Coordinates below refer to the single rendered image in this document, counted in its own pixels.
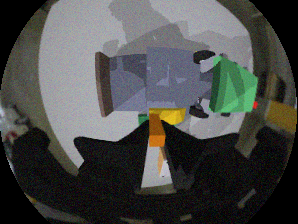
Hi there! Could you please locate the green four-wheeled trolley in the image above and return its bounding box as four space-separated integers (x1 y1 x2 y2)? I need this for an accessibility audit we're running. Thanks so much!
189 49 258 119

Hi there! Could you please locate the yellow wheel chock with orange handle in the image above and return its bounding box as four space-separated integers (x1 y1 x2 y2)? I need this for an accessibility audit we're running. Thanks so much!
149 108 186 147

